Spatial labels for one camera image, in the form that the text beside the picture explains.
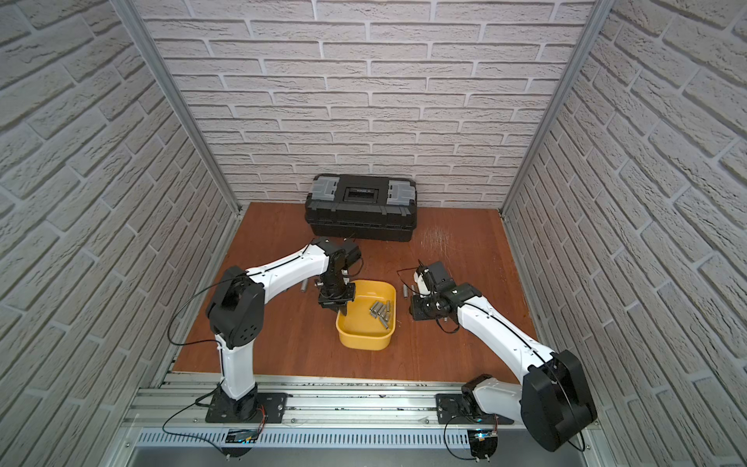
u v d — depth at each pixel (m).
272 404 0.76
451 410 0.74
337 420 0.73
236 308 0.50
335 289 0.74
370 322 0.85
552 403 0.40
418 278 0.78
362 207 0.98
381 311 0.88
